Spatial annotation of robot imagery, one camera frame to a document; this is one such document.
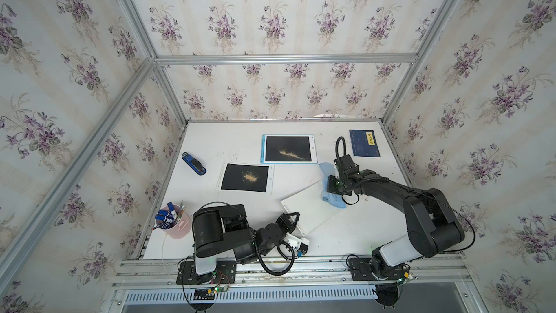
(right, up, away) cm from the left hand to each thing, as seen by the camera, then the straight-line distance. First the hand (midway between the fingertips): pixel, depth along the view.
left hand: (297, 210), depth 82 cm
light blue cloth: (+15, +3, +4) cm, 16 cm away
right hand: (+15, +7, +10) cm, 19 cm away
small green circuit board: (-27, -22, -13) cm, 37 cm away
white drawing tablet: (-26, +10, +16) cm, 32 cm away
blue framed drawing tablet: (-2, +23, +25) cm, 34 cm away
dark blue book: (+37, +26, +29) cm, 54 cm away
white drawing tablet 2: (+5, +1, +6) cm, 8 cm away
